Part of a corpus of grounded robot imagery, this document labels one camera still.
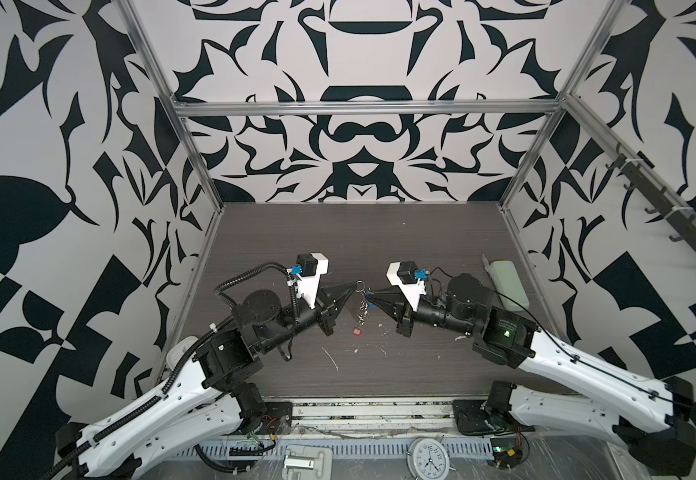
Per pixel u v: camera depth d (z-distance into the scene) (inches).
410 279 19.6
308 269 19.3
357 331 28.7
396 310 22.1
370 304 23.8
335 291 21.1
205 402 17.8
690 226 21.6
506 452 28.0
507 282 38.0
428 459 26.0
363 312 24.5
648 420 16.0
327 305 20.1
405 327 21.2
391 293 22.4
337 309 22.0
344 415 29.9
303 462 26.5
